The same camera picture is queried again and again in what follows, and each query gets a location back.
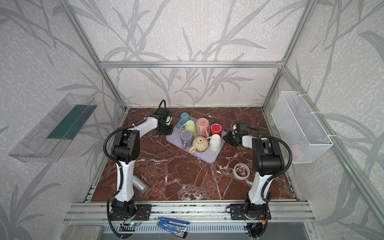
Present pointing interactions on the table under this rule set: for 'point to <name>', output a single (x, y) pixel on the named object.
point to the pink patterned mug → (202, 127)
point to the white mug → (215, 142)
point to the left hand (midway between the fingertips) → (172, 127)
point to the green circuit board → (132, 224)
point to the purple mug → (186, 139)
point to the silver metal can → (139, 185)
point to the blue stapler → (176, 227)
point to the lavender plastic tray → (174, 137)
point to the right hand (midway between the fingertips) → (224, 133)
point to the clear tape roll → (241, 171)
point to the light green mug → (189, 125)
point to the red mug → (216, 129)
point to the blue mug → (184, 117)
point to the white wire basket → (304, 137)
